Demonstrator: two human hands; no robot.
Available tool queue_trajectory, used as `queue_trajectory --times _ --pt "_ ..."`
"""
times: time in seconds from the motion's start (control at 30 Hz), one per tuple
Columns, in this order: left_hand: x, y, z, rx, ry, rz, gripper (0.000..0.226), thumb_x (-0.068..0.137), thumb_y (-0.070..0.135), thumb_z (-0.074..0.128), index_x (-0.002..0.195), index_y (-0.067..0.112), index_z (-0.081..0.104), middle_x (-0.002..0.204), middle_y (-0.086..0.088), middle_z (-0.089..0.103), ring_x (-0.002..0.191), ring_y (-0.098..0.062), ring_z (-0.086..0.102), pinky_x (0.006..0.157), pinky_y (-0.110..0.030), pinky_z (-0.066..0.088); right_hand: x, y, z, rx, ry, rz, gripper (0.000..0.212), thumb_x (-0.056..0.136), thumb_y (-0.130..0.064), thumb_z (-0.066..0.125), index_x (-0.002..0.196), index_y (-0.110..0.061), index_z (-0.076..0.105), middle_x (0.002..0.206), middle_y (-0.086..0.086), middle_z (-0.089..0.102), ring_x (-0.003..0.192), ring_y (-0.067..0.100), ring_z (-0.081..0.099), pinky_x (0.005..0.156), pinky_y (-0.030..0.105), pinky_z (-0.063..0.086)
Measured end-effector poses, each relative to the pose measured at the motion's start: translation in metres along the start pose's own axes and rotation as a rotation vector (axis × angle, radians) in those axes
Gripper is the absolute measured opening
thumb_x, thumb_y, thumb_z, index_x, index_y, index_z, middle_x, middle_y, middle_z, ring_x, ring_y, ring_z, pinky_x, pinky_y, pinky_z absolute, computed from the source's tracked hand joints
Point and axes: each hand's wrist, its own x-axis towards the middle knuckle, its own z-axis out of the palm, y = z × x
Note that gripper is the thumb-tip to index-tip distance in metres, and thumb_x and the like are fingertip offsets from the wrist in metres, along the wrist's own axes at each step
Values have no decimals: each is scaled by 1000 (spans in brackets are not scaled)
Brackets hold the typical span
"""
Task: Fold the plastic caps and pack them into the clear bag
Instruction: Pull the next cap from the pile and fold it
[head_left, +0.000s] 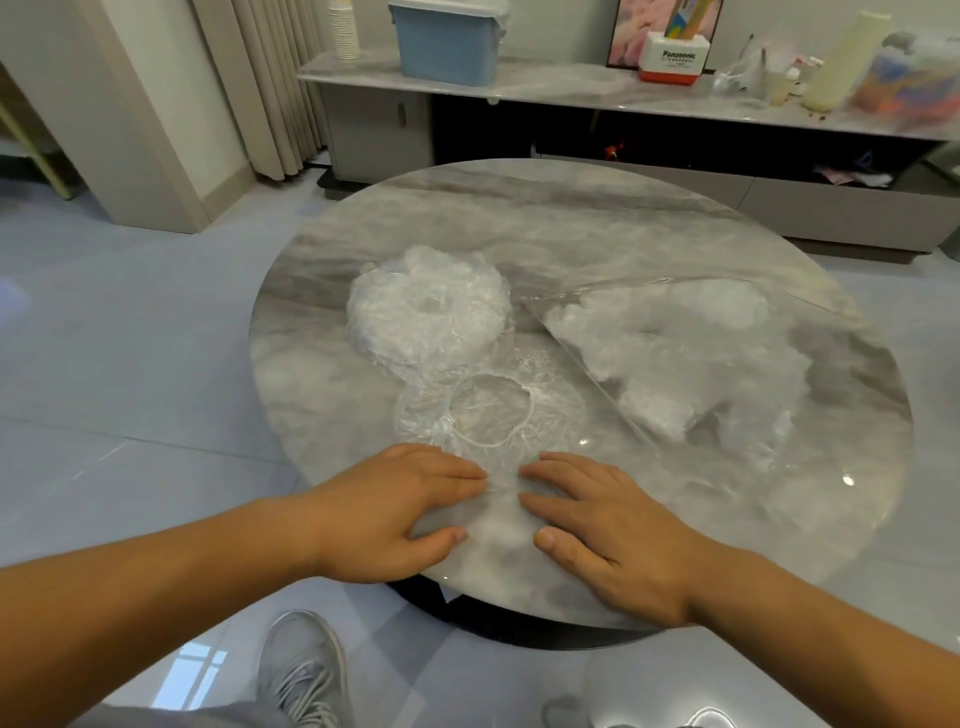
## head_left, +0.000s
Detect long grey low cabinet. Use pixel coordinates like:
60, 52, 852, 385
297, 52, 960, 254

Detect light wooden chair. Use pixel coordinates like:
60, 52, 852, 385
0, 67, 77, 200

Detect stack of paper cups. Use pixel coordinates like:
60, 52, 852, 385
325, 0, 363, 62

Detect pile of clear plastic caps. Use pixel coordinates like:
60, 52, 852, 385
346, 246, 516, 384

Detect small white cup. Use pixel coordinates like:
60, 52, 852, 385
765, 67, 800, 107

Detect crumpled clear wrapper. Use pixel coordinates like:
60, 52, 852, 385
714, 42, 767, 98

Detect single clear plastic cover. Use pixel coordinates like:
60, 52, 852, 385
393, 333, 624, 579

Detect cream paper roll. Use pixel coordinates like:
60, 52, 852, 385
802, 12, 893, 114

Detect person's left forearm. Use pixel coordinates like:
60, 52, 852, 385
0, 502, 332, 728

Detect person's right hand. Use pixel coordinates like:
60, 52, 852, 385
517, 450, 737, 630

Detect clear container colourful contents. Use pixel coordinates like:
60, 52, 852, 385
855, 30, 960, 125

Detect black table base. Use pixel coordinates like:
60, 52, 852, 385
387, 573, 662, 650

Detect colourful standing card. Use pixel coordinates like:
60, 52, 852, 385
666, 0, 710, 41

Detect person's right forearm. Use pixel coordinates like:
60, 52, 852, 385
690, 547, 960, 728

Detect blue storage box white lid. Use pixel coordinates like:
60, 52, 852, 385
388, 0, 509, 87

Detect clear bag of caps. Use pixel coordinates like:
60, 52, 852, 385
543, 279, 815, 467

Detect person's left hand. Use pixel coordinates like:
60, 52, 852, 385
285, 442, 492, 587

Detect grey sneaker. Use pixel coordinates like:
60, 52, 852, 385
543, 696, 594, 728
255, 609, 354, 728

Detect beige curtain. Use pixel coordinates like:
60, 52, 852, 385
192, 0, 332, 182

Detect red and white box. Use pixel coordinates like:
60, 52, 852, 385
639, 33, 711, 86

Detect pink framed picture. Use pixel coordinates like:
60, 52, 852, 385
607, 0, 725, 71

